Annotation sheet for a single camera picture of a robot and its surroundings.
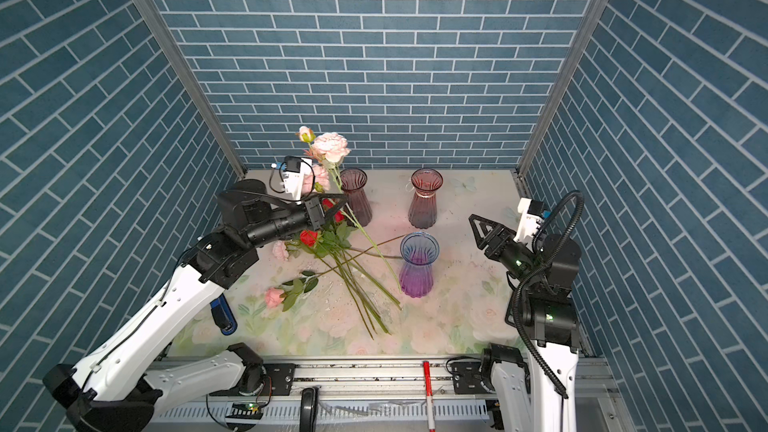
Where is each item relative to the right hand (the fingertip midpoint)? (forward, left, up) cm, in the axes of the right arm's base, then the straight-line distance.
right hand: (471, 218), depth 64 cm
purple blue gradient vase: (+2, +11, -19) cm, 22 cm away
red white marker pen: (-29, +7, -33) cm, 44 cm away
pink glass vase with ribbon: (+21, +10, -25) cm, 35 cm away
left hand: (-1, +26, +5) cm, 27 cm away
